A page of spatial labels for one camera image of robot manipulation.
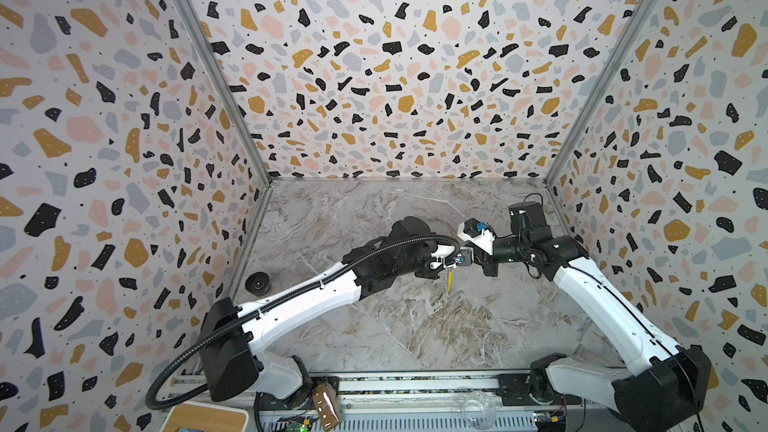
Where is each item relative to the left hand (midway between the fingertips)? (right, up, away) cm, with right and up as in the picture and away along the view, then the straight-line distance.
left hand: (454, 237), depth 70 cm
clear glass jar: (+6, -42, +2) cm, 42 cm away
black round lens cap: (-51, -13, +10) cm, 53 cm away
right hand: (+2, -3, +3) cm, 4 cm away
